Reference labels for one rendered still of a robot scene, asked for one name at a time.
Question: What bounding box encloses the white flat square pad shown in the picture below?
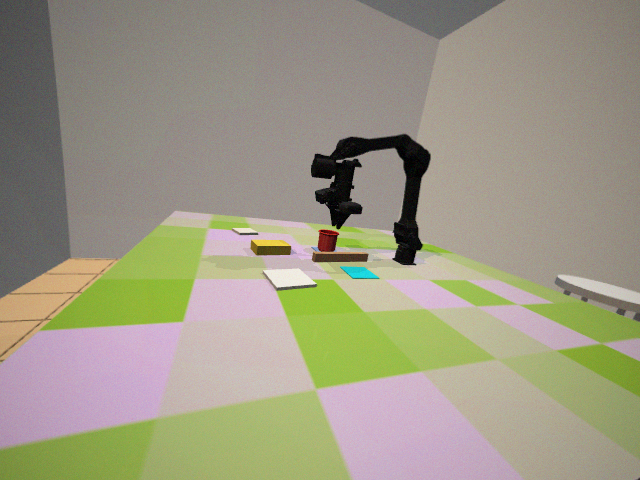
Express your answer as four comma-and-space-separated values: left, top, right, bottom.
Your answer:
263, 269, 317, 291

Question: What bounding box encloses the tan wooden plank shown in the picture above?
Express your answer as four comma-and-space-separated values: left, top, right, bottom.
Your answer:
312, 252, 369, 262

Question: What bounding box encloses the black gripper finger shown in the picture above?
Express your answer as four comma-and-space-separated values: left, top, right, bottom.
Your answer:
334, 209, 351, 229
325, 203, 339, 226

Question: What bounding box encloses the cream flat square block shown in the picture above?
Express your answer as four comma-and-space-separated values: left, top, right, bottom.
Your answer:
232, 228, 258, 235

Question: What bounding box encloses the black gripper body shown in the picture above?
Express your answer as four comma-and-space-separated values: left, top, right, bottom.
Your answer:
327, 179, 362, 214

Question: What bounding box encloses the red cup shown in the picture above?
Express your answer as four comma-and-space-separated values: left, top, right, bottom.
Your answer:
318, 230, 339, 252

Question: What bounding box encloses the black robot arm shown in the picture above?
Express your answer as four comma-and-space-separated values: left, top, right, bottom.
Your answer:
311, 133, 431, 265

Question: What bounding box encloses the yellow flat block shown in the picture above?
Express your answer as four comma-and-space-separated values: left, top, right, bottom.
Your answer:
250, 240, 291, 256

